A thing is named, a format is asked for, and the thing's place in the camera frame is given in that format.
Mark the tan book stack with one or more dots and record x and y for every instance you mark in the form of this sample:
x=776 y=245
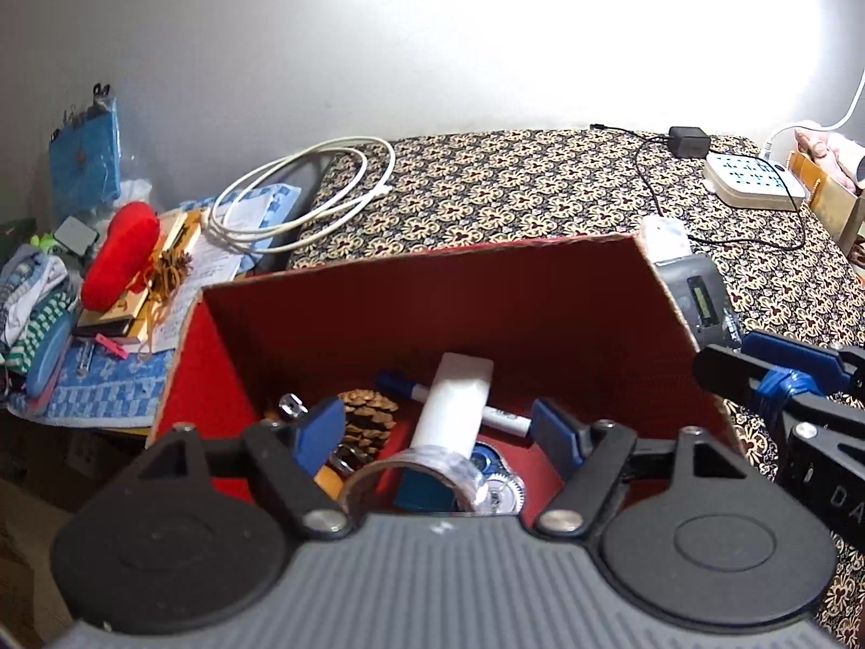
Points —
x=135 y=314

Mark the red plush cushion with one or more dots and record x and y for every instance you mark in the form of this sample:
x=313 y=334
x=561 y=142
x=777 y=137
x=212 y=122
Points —
x=118 y=263

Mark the blue packet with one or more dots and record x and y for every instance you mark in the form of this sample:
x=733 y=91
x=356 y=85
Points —
x=88 y=155

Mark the blue oval case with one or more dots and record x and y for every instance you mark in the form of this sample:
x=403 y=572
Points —
x=51 y=362

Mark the white plastic cup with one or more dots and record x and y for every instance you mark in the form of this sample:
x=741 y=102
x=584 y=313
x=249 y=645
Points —
x=859 y=169

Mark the blue patterned towel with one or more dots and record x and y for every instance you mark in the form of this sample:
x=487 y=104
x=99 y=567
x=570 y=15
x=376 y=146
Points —
x=115 y=385

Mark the blue white pamphlet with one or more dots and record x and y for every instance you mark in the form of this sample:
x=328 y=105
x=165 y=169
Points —
x=270 y=203

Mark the green checked cloth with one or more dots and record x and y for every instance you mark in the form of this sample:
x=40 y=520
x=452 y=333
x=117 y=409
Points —
x=51 y=324

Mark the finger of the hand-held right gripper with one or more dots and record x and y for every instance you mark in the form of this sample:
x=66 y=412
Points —
x=790 y=351
x=787 y=389

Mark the pink clip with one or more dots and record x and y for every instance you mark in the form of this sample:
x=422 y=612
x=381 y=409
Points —
x=111 y=345

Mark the gold paper gift bag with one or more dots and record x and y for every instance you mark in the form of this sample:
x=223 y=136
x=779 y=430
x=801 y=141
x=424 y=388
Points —
x=834 y=209

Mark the brown dried sprig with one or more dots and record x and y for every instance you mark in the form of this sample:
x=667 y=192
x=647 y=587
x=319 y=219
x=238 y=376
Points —
x=859 y=257

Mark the dark grey pouch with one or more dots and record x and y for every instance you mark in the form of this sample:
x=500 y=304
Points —
x=307 y=230

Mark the pink plush toy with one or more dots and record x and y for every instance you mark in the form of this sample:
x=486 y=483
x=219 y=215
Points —
x=828 y=149

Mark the white tube with blue cap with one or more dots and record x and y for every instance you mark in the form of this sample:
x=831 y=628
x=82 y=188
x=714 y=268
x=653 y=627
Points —
x=449 y=405

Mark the clear plastic case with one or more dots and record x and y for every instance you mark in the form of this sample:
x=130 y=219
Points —
x=665 y=236

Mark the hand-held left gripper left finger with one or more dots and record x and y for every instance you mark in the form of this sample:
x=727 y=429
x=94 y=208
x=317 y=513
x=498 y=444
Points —
x=324 y=429

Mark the clear packing tape roll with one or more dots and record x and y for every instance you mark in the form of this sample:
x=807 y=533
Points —
x=449 y=463

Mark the red cardboard box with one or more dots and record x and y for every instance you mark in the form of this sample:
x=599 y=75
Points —
x=419 y=311

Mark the brown cardboard carton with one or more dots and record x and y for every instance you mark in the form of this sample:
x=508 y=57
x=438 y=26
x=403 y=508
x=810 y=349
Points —
x=67 y=460

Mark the small grey device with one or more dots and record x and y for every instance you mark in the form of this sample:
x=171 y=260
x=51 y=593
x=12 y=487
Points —
x=76 y=238

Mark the white marker with blue cap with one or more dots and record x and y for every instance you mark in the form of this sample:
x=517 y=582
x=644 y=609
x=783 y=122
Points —
x=503 y=419

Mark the black electronic device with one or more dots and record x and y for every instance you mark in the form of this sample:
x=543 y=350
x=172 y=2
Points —
x=703 y=297

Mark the clear plastic bag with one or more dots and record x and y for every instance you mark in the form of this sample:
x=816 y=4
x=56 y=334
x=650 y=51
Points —
x=138 y=182

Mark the small pine cone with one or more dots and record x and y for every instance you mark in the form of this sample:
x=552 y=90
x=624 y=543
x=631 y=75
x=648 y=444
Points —
x=172 y=270

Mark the large pine cone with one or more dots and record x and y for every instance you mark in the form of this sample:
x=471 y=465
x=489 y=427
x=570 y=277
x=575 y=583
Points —
x=368 y=416

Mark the green plastic item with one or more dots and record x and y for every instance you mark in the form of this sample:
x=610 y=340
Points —
x=44 y=241

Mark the white power strip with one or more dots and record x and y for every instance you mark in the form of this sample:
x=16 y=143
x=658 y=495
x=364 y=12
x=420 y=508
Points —
x=750 y=182

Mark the pile of clothes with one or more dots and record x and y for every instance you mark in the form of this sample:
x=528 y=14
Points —
x=27 y=284

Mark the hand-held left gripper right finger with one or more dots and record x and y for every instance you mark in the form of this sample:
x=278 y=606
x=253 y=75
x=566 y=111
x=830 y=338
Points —
x=551 y=429

